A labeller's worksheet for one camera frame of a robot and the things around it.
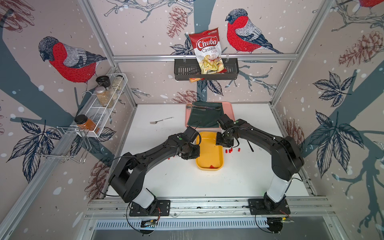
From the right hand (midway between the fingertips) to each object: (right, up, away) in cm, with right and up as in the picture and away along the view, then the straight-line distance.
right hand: (216, 143), depth 90 cm
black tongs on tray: (-7, +23, +28) cm, 37 cm away
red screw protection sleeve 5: (+11, -5, +5) cm, 13 cm away
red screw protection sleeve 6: (+15, -5, +5) cm, 17 cm away
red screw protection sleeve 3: (+7, -6, +4) cm, 10 cm away
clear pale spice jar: (-59, +37, -4) cm, 69 cm away
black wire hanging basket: (-17, +50, +17) cm, 56 cm away
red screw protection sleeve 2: (-4, -13, -5) cm, 14 cm away
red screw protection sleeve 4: (+10, -6, +5) cm, 12 cm away
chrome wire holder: (-64, +6, -32) cm, 72 cm away
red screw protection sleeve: (-29, -10, +1) cm, 31 cm away
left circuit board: (-36, -36, -19) cm, 54 cm away
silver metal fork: (-43, +12, +20) cm, 49 cm away
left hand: (-10, -4, -6) cm, 12 cm away
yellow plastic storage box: (-3, -9, 0) cm, 9 cm away
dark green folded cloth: (-4, +15, +20) cm, 25 cm away
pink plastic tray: (+13, +22, +28) cm, 38 cm away
